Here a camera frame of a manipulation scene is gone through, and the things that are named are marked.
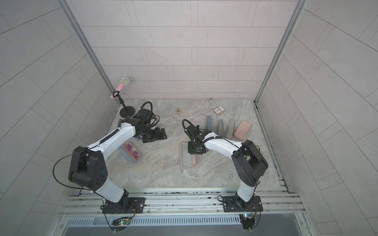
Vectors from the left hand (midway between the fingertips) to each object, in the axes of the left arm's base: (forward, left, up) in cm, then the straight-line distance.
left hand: (164, 136), depth 87 cm
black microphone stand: (+26, +33, -7) cm, 43 cm away
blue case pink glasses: (-6, +20, -7) cm, 22 cm away
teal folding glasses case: (+5, -41, -2) cm, 41 cm away
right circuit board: (-40, -44, -10) cm, 60 cm away
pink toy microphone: (+29, +26, +18) cm, 43 cm away
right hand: (-7, -17, -6) cm, 19 cm away
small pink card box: (+27, -36, -6) cm, 46 cm away
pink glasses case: (+10, -51, -6) cm, 52 cm away
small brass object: (+26, -6, -7) cm, 28 cm away
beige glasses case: (+9, -35, -4) cm, 37 cm away
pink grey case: (-12, -14, -7) cm, 19 cm away
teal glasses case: (+14, -28, -4) cm, 32 cm away
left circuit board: (-40, +14, -6) cm, 43 cm away
